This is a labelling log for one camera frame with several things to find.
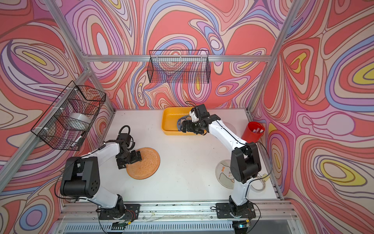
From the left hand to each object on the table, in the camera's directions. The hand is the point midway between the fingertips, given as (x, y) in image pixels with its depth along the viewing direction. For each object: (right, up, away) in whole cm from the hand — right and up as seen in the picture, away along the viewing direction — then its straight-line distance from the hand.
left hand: (137, 162), depth 91 cm
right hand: (+32, +19, -3) cm, 38 cm away
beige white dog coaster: (+54, -6, -5) cm, 54 cm away
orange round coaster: (+7, -3, -2) cm, 7 cm away
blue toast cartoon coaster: (+27, +28, +20) cm, 44 cm away
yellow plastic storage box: (+19, +30, +22) cm, 42 cm away
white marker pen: (-23, +16, -19) cm, 34 cm away
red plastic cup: (+74, +19, +1) cm, 77 cm away
